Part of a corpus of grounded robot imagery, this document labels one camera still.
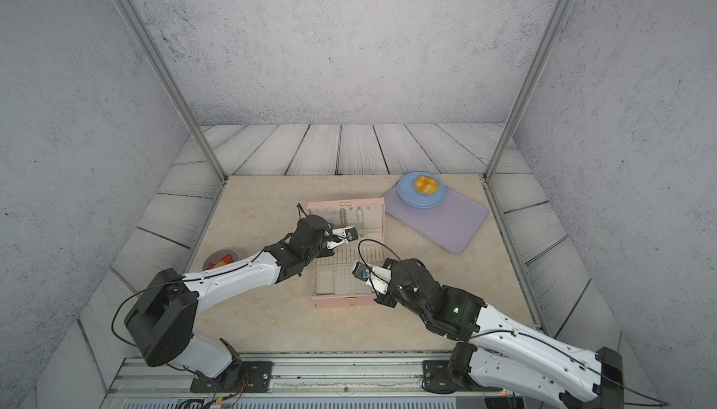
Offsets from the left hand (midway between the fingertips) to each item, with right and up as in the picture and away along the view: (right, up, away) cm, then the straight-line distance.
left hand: (334, 225), depth 87 cm
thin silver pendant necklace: (+9, +1, 0) cm, 9 cm away
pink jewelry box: (+1, -17, -3) cm, 17 cm away
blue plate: (+27, +10, +28) cm, 40 cm away
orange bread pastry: (+34, +14, +28) cm, 46 cm away
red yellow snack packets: (-36, -12, +6) cm, 38 cm away
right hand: (+12, -8, -17) cm, 22 cm away
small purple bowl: (-39, -11, +7) cm, 41 cm away
